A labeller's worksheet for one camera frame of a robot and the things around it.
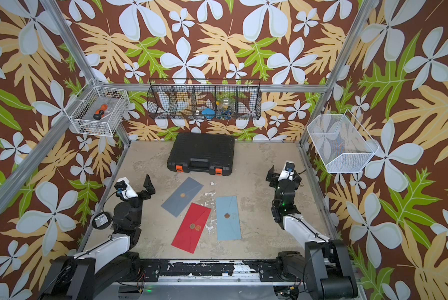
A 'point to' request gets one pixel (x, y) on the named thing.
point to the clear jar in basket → (226, 111)
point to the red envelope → (190, 230)
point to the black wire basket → (232, 99)
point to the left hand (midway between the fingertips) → (138, 177)
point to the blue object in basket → (208, 113)
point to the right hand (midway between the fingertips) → (282, 168)
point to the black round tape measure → (101, 220)
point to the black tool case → (203, 152)
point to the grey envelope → (182, 196)
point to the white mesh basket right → (341, 144)
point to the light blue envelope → (228, 227)
